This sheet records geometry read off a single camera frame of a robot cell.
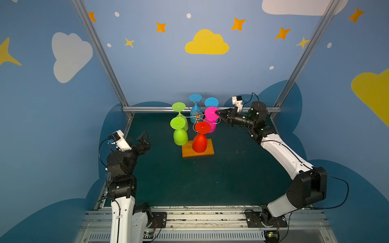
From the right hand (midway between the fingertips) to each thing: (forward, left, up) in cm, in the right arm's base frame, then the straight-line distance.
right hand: (217, 110), depth 71 cm
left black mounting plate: (-42, +26, -36) cm, 61 cm away
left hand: (-12, +36, -5) cm, 39 cm away
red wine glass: (-9, +8, -14) cm, 18 cm away
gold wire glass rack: (+3, +9, -6) cm, 11 cm away
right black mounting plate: (-39, -21, -38) cm, 58 cm away
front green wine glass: (-5, +18, -14) cm, 24 cm away
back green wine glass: (+7, +19, -5) cm, 21 cm away
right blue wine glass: (+10, +2, -3) cm, 11 cm away
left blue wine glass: (+14, +11, -4) cm, 19 cm away
